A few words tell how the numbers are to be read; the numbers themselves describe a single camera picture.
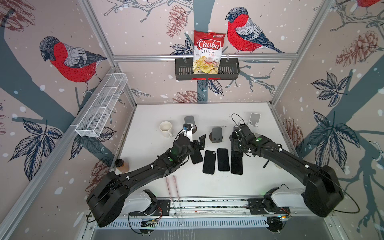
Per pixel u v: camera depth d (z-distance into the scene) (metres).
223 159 0.90
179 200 0.77
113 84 0.91
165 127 0.98
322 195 0.40
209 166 0.88
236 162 0.88
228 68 0.95
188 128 0.69
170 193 0.79
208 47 0.83
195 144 0.71
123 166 0.81
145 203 0.60
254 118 1.00
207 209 0.73
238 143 0.78
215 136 0.97
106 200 0.41
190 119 1.01
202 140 0.71
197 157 0.89
